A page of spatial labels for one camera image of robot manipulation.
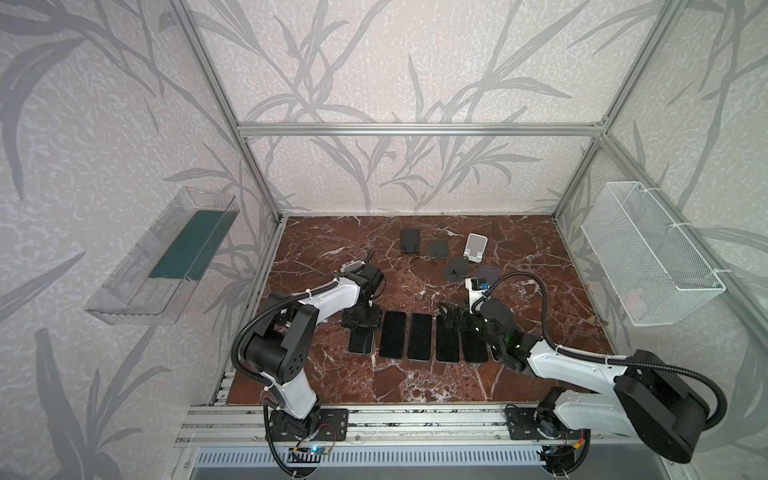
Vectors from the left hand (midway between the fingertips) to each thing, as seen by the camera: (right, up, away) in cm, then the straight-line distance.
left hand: (371, 316), depth 92 cm
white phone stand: (+36, +21, +14) cm, 44 cm away
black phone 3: (+15, -5, -5) cm, 16 cm away
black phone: (-2, -5, -7) cm, 9 cm away
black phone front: (+23, -6, -6) cm, 24 cm away
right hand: (+24, +8, -6) cm, 26 cm away
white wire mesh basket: (+64, +18, -28) cm, 73 cm away
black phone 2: (+7, -6, -3) cm, 9 cm away
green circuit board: (-10, -26, -21) cm, 35 cm away
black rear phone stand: (+12, +24, +16) cm, 31 cm away
